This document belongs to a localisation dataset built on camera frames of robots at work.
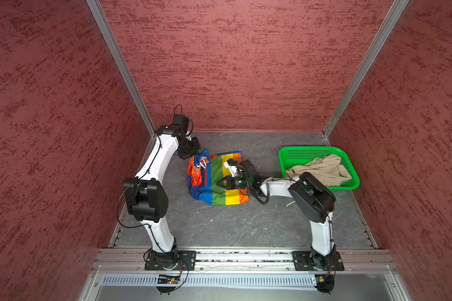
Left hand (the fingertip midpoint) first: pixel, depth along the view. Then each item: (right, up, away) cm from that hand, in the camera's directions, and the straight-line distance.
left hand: (198, 155), depth 86 cm
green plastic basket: (+53, -2, +27) cm, 60 cm away
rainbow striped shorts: (+1, -9, +14) cm, 17 cm away
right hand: (+8, -16, +2) cm, 18 cm away
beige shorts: (+65, -7, +9) cm, 66 cm away
